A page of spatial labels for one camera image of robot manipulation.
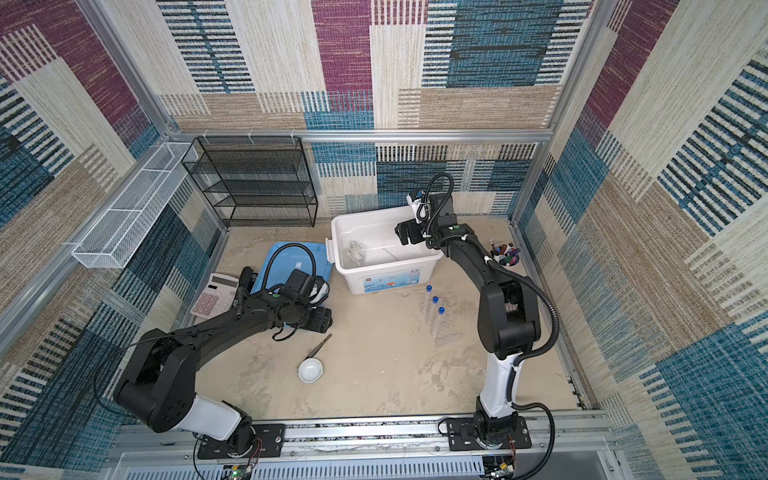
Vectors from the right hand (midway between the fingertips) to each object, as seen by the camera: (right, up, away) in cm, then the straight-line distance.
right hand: (410, 226), depth 93 cm
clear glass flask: (-18, -9, +11) cm, 23 cm away
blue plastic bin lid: (-31, -9, -16) cm, 36 cm away
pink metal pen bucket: (+30, -9, +1) cm, 31 cm away
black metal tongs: (-28, -36, -6) cm, 47 cm away
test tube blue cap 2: (+7, -23, -14) cm, 28 cm away
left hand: (-26, -26, -5) cm, 37 cm away
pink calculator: (-62, -22, +4) cm, 66 cm away
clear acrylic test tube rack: (+8, -27, -9) cm, 29 cm away
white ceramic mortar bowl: (-28, -40, -10) cm, 50 cm away
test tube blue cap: (+6, -21, -12) cm, 25 cm away
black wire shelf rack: (-55, +18, +18) cm, 61 cm away
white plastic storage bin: (-12, -11, +15) cm, 22 cm away
